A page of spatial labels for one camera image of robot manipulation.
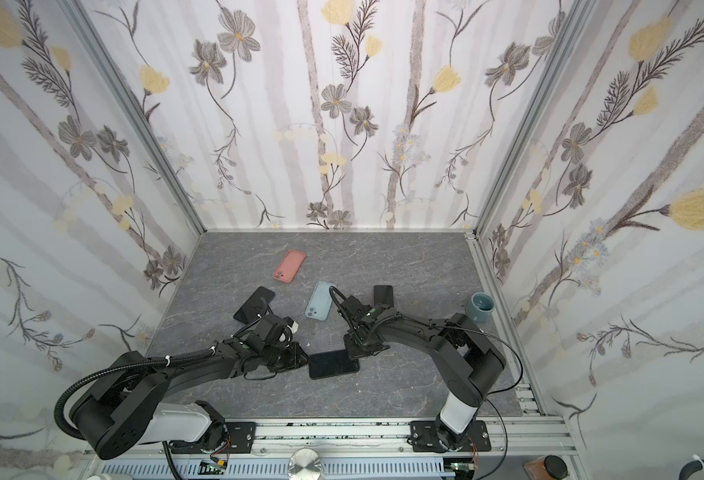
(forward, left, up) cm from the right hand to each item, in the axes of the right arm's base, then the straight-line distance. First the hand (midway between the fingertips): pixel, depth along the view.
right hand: (346, 345), depth 87 cm
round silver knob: (-30, +7, +14) cm, 34 cm away
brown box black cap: (-29, -44, +11) cm, 54 cm away
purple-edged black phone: (+20, -12, -4) cm, 24 cm away
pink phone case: (+32, +23, -7) cm, 41 cm away
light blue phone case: (+17, +10, -5) cm, 20 cm away
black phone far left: (+14, +31, -4) cm, 35 cm away
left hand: (-3, +12, -1) cm, 12 cm away
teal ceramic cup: (+13, -42, +3) cm, 44 cm away
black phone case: (-5, +4, -2) cm, 7 cm away
